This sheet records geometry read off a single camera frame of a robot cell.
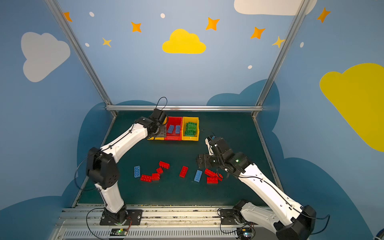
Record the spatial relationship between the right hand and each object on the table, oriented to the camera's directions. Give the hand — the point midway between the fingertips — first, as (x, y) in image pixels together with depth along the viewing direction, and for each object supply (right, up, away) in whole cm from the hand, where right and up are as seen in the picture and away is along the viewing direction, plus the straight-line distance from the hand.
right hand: (205, 157), depth 75 cm
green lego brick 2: (-8, +16, +33) cm, 38 cm away
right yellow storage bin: (-11, +21, +36) cm, 43 cm away
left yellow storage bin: (-23, +11, +7) cm, 27 cm away
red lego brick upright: (-12, -12, +14) cm, 22 cm away
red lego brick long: (-24, -8, +16) cm, 30 cm away
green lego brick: (-8, +13, +31) cm, 34 cm away
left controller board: (-42, -35, -4) cm, 55 cm away
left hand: (-27, +12, +15) cm, 33 cm away
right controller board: (+20, -36, -4) cm, 41 cm away
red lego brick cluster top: (+4, -12, +13) cm, 18 cm away
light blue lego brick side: (-18, +12, +35) cm, 41 cm away
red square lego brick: (-26, -11, +14) cm, 32 cm away
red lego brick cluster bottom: (+5, -16, +11) cm, 20 cm away
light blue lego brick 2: (-3, -13, +12) cm, 18 cm away
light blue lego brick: (-23, +14, +33) cm, 42 cm away
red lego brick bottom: (-28, -14, +11) cm, 33 cm away
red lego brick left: (-34, -15, +11) cm, 39 cm away
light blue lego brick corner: (-40, -12, +13) cm, 44 cm away
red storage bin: (-21, +14, +36) cm, 44 cm away
